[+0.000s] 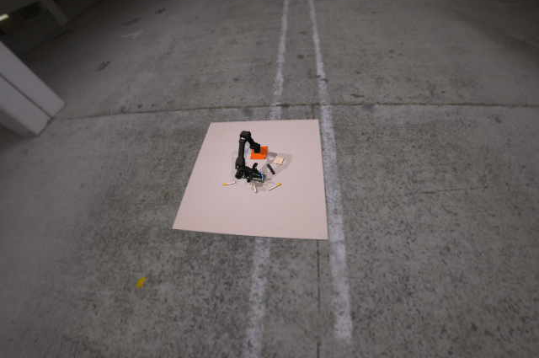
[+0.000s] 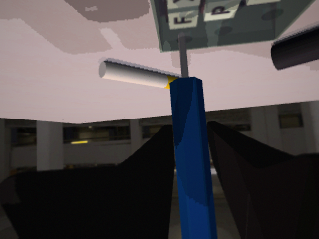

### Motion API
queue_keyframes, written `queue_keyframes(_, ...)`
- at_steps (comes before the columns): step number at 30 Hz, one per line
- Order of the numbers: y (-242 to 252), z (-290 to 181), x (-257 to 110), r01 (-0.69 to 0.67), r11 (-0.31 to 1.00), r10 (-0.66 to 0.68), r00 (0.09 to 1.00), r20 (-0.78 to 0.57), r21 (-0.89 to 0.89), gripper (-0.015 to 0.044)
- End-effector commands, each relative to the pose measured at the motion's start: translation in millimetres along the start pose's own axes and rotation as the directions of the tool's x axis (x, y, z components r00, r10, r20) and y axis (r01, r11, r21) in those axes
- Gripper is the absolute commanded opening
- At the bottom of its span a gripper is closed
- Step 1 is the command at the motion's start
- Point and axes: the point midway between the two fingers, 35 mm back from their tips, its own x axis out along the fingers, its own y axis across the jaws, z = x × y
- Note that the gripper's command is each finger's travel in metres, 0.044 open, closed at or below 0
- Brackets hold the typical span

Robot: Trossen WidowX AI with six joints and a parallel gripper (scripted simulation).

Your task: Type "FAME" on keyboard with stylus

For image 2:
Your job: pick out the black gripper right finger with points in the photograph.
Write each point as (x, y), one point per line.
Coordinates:
(272, 194)

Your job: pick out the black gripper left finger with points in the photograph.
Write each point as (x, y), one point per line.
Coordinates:
(136, 194)

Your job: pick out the grey keyboard with white letter keys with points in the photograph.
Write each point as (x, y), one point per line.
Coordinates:
(208, 24)

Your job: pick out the blue stylus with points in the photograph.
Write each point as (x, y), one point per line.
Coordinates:
(195, 193)

